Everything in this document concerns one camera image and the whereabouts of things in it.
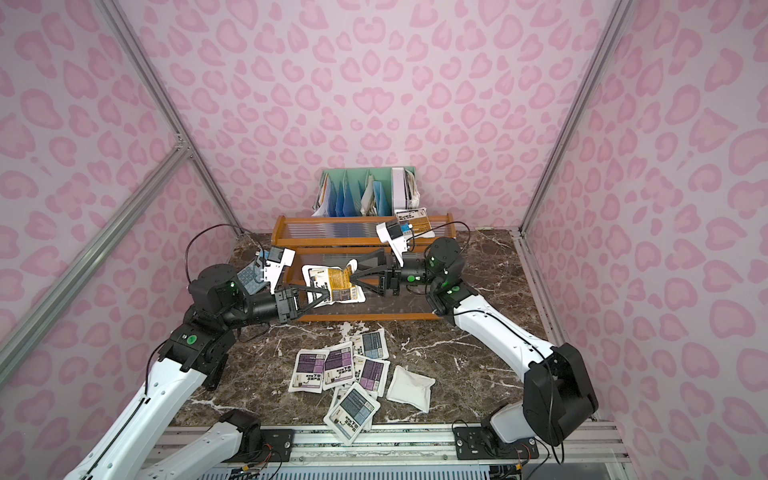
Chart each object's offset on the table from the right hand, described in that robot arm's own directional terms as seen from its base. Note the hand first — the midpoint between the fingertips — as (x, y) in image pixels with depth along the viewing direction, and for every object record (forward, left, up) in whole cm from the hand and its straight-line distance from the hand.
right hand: (351, 279), depth 62 cm
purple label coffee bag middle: (-6, +8, -35) cm, 36 cm away
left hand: (-4, +5, 0) cm, 6 cm away
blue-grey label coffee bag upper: (+1, -2, -36) cm, 36 cm away
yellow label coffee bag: (+23, -13, -6) cm, 27 cm away
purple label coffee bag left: (-8, +16, -35) cm, 39 cm away
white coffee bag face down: (-12, -12, -35) cm, 39 cm away
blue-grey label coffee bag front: (-18, +2, -34) cm, 39 cm away
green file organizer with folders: (+42, +2, -11) cm, 44 cm away
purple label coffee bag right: (-8, -1, -35) cm, 36 cm away
